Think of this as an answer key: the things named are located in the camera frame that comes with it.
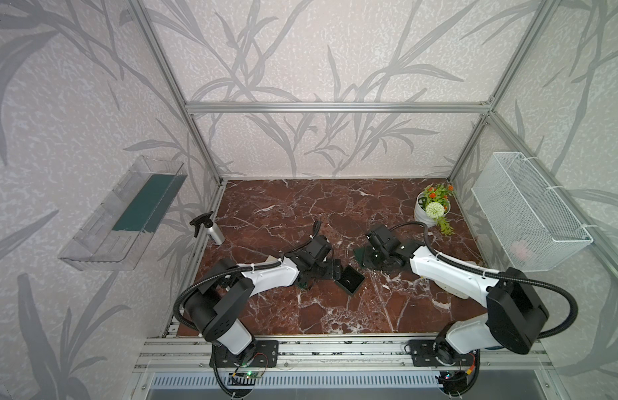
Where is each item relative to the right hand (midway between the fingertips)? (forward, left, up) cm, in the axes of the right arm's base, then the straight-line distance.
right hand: (362, 258), depth 87 cm
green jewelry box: (-4, +1, +9) cm, 10 cm away
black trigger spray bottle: (+11, +55, +2) cm, 57 cm away
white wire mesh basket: (-5, -40, +26) cm, 48 cm away
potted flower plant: (+17, -27, +8) cm, 33 cm away
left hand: (-3, +9, -4) cm, 11 cm away
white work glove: (+2, -43, -8) cm, 43 cm away
